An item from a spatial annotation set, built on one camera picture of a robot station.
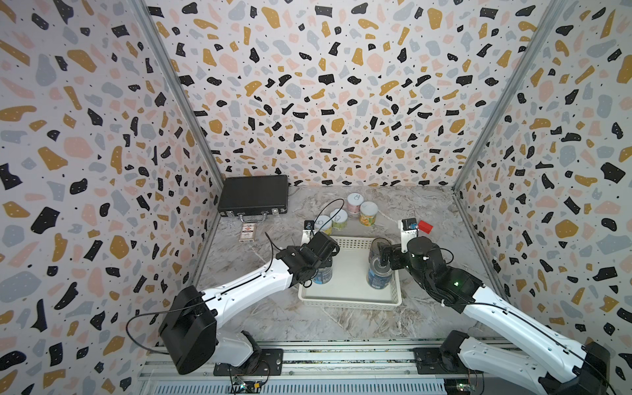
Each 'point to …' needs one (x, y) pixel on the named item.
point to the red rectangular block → (425, 226)
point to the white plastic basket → (350, 284)
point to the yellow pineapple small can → (323, 224)
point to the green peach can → (367, 216)
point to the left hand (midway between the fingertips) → (317, 250)
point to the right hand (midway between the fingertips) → (391, 242)
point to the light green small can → (340, 220)
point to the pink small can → (354, 202)
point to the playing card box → (248, 232)
